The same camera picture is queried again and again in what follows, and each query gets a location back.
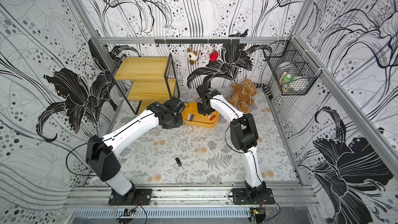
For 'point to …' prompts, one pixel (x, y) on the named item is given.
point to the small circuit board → (129, 212)
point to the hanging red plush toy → (214, 55)
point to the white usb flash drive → (188, 116)
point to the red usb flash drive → (212, 117)
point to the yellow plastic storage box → (199, 120)
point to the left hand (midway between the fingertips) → (178, 126)
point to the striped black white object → (267, 91)
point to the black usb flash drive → (178, 162)
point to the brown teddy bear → (242, 95)
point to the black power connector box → (260, 213)
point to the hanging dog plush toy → (192, 56)
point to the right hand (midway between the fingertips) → (205, 108)
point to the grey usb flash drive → (192, 117)
